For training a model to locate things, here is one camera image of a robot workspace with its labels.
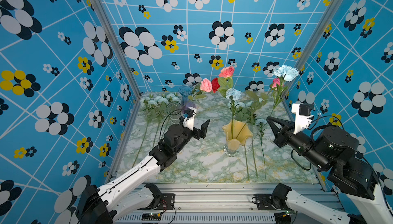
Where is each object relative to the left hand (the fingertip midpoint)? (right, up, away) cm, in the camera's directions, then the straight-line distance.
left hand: (203, 115), depth 70 cm
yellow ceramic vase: (+18, -10, +12) cm, 24 cm away
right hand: (+24, 0, -18) cm, 29 cm away
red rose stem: (+7, +16, +12) cm, 21 cm away
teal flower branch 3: (-21, +11, +40) cm, 47 cm away
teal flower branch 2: (-32, +6, +41) cm, 53 cm away
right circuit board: (+37, -47, -1) cm, 60 cm away
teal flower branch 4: (+29, 0, +35) cm, 45 cm away
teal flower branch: (-37, +4, +38) cm, 53 cm away
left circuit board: (-25, -48, +2) cm, 54 cm away
